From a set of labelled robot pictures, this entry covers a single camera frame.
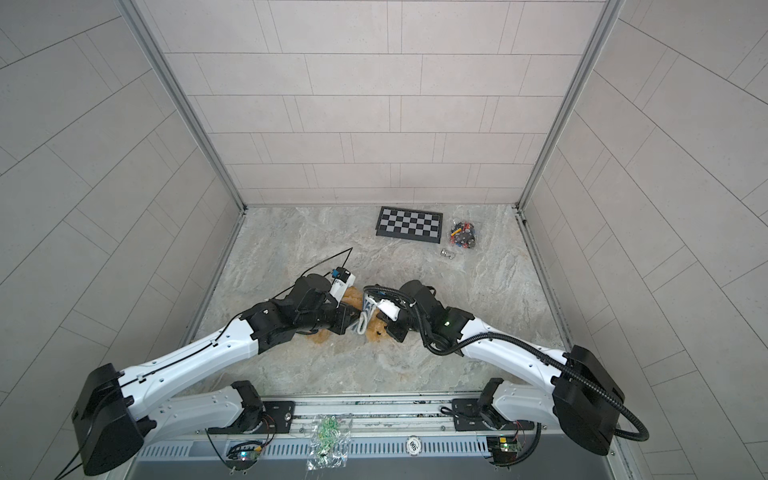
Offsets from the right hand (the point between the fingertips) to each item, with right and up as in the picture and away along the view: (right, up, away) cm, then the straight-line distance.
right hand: (378, 318), depth 77 cm
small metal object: (+22, +15, +25) cm, 36 cm away
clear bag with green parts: (-10, -26, -9) cm, 29 cm away
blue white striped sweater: (-1, +5, -9) cm, 10 cm away
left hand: (-2, +1, -3) cm, 4 cm away
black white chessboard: (+9, +25, +32) cm, 41 cm away
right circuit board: (+30, -28, -9) cm, 41 cm away
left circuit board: (-29, -27, -12) cm, 41 cm away
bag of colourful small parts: (+28, +21, +29) cm, 46 cm away
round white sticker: (+9, -27, -9) cm, 29 cm away
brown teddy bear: (-1, -3, -1) cm, 3 cm away
